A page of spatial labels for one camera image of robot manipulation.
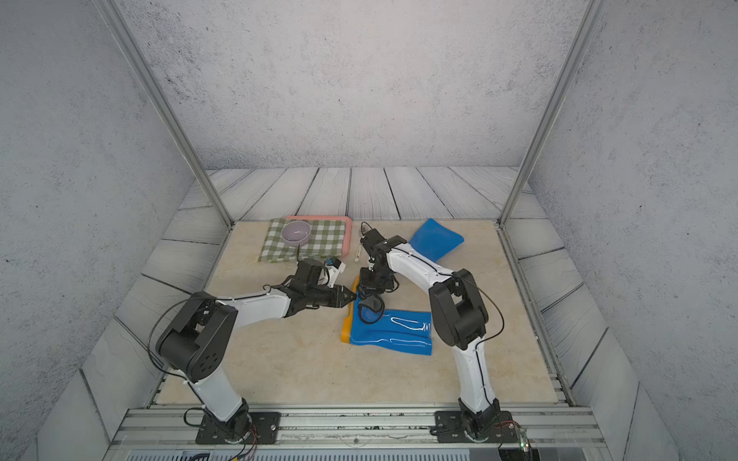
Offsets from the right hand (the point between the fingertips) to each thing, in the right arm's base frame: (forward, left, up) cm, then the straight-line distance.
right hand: (366, 292), depth 92 cm
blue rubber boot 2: (+30, -26, -10) cm, 41 cm away
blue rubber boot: (-9, -10, -8) cm, 15 cm away
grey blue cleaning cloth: (-6, -2, +1) cm, 6 cm away
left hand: (-2, +3, -1) cm, 4 cm away
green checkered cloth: (+27, +17, -6) cm, 33 cm away
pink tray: (+35, +9, -7) cm, 37 cm away
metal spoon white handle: (+18, +5, -6) cm, 19 cm away
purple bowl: (+27, +28, -1) cm, 39 cm away
